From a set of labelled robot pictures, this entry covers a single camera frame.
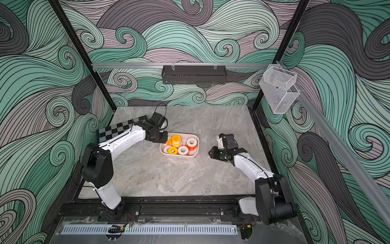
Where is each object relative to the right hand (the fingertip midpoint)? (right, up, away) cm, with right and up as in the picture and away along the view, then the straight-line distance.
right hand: (213, 153), depth 89 cm
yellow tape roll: (-25, +1, +4) cm, 25 cm away
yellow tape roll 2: (-23, +7, +6) cm, 25 cm away
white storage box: (-18, +9, +11) cm, 23 cm away
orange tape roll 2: (-18, +1, +3) cm, 18 cm away
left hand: (-29, +10, +1) cm, 31 cm away
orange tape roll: (-13, +5, +6) cm, 15 cm away
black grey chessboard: (-69, +11, +12) cm, 71 cm away
